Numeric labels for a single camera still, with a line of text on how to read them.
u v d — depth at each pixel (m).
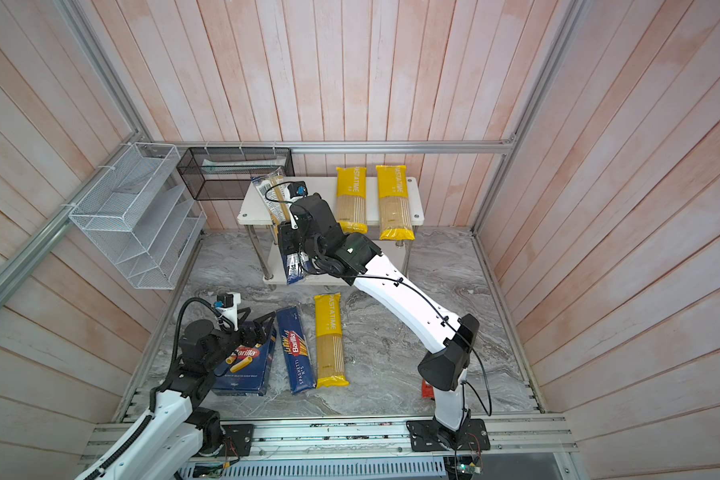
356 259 0.48
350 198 0.78
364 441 0.75
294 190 0.57
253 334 0.72
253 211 0.80
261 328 0.72
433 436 0.72
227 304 0.68
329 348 0.87
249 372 0.80
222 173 1.02
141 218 0.73
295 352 0.84
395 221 0.72
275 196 0.66
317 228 0.48
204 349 0.61
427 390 0.81
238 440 0.73
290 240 0.59
